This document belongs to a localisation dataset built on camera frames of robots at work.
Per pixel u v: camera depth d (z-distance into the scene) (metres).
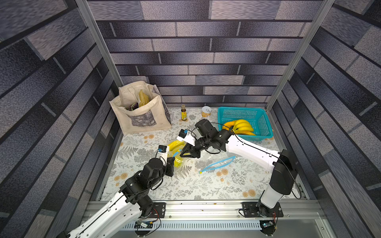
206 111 1.11
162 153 0.63
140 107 0.84
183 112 1.06
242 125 1.00
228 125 1.04
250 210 0.73
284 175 0.43
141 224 0.71
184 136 0.64
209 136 0.61
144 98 0.94
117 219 0.57
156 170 0.54
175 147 0.88
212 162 0.89
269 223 0.73
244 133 1.02
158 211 0.73
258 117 1.09
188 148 0.67
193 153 0.65
